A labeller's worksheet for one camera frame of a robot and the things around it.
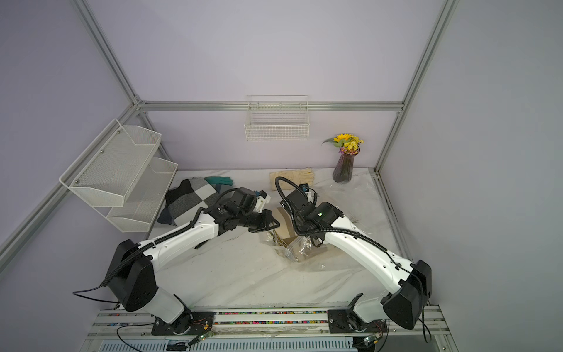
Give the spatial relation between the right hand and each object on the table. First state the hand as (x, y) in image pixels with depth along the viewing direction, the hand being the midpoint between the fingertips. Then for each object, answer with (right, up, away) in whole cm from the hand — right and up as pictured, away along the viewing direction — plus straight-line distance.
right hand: (309, 219), depth 77 cm
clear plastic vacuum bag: (-16, -11, +16) cm, 25 cm away
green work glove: (-44, +16, +37) cm, 60 cm away
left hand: (-12, -3, +2) cm, 12 cm away
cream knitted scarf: (-2, -10, -3) cm, 11 cm away
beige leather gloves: (-1, +18, +41) cm, 45 cm away
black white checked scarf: (-55, +4, +19) cm, 58 cm away
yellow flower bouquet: (+20, +32, +21) cm, 42 cm away
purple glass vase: (+20, +22, +30) cm, 42 cm away
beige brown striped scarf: (-9, -6, +4) cm, 11 cm away
